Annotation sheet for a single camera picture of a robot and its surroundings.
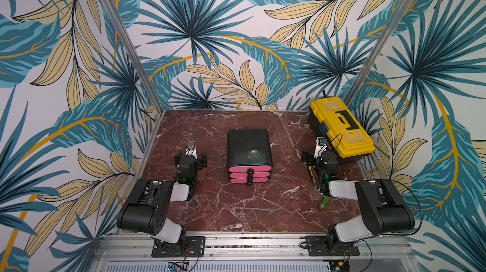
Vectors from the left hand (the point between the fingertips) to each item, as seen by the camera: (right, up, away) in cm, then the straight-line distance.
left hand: (192, 153), depth 92 cm
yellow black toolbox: (+68, +17, +2) cm, 70 cm away
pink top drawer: (+28, -5, -14) cm, 32 cm away
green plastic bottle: (+61, -21, -9) cm, 65 cm away
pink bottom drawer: (+28, -13, -6) cm, 31 cm away
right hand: (+60, +3, 0) cm, 60 cm away
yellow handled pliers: (+58, -8, +1) cm, 59 cm away
